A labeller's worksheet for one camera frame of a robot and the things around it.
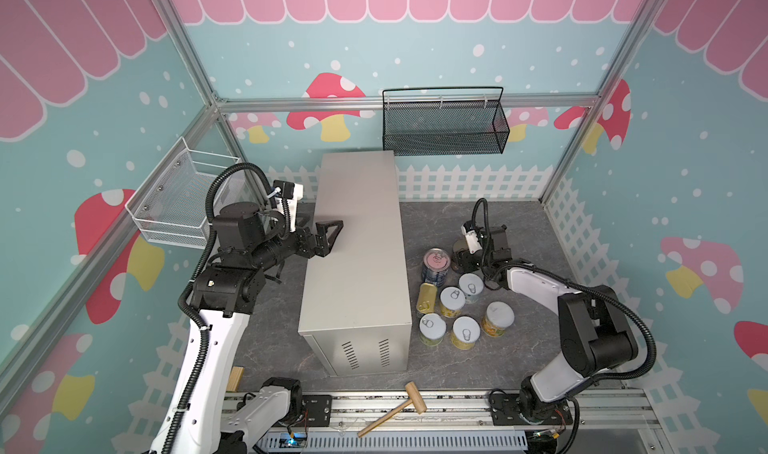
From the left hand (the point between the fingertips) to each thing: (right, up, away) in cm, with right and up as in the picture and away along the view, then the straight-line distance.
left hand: (325, 227), depth 64 cm
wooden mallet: (+21, -44, +11) cm, 50 cm away
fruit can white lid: (+38, -18, +26) cm, 49 cm away
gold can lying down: (+25, -22, +29) cm, 44 cm away
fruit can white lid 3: (+26, -28, +19) cm, 43 cm away
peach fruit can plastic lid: (+44, -25, +19) cm, 54 cm away
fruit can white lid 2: (+33, -21, +25) cm, 46 cm away
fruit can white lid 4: (+35, -28, +17) cm, 48 cm away
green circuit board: (-8, -52, +8) cm, 53 cm away
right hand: (+38, -7, +31) cm, 49 cm away
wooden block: (-27, -40, +15) cm, 51 cm away
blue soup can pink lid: (+27, -11, +25) cm, 39 cm away
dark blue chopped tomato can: (+34, -8, +22) cm, 41 cm away
